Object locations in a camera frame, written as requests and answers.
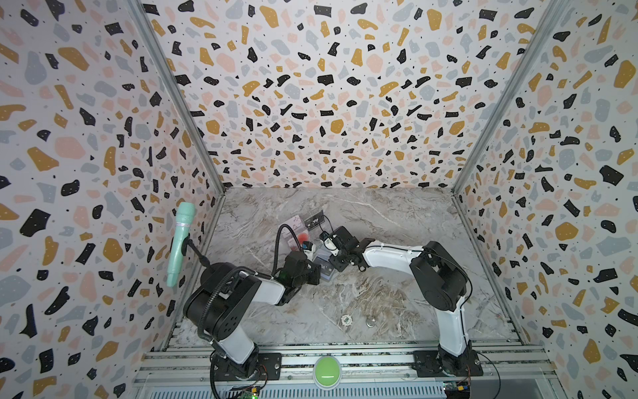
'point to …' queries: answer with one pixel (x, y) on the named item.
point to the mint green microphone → (185, 214)
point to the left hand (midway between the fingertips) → (328, 266)
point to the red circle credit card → (302, 237)
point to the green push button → (327, 372)
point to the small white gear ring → (346, 320)
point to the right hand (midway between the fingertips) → (340, 255)
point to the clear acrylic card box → (308, 230)
